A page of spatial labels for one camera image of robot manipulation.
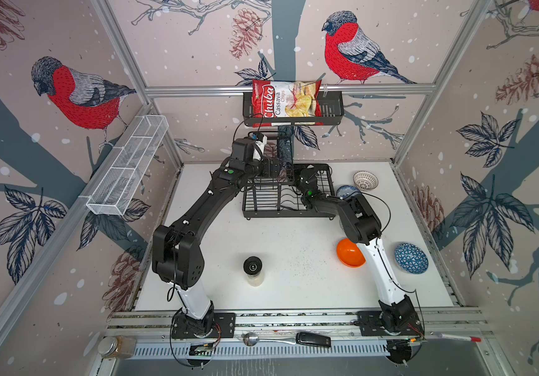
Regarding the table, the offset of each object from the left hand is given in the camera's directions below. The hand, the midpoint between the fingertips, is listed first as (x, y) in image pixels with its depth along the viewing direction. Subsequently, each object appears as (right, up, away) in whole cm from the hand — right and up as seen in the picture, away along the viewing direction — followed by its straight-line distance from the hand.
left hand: (272, 159), depth 82 cm
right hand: (+3, -1, +21) cm, 21 cm away
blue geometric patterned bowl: (+53, -37, +5) cm, 65 cm away
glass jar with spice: (-42, -54, -19) cm, 71 cm away
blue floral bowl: (+33, -12, +22) cm, 42 cm away
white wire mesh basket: (-50, 0, -2) cm, 50 cm away
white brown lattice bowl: (+45, -8, +28) cm, 53 cm away
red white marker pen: (+63, -57, -12) cm, 85 cm away
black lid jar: (-6, -36, -7) cm, 37 cm away
